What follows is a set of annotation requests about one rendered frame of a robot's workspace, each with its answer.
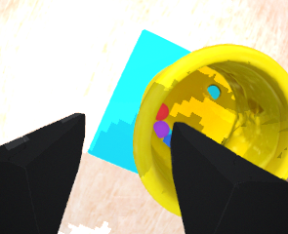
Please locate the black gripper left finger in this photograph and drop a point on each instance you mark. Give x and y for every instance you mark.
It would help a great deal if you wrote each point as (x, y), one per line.
(36, 175)

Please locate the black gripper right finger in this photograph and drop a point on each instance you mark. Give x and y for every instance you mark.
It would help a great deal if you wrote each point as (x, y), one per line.
(221, 193)

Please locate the red marble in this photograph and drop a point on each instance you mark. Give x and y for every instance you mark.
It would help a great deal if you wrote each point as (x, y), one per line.
(163, 112)

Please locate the purple marble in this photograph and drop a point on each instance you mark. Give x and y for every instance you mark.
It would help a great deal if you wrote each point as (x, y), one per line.
(161, 128)

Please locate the yellow cup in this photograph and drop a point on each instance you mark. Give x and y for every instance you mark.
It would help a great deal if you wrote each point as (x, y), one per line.
(250, 116)

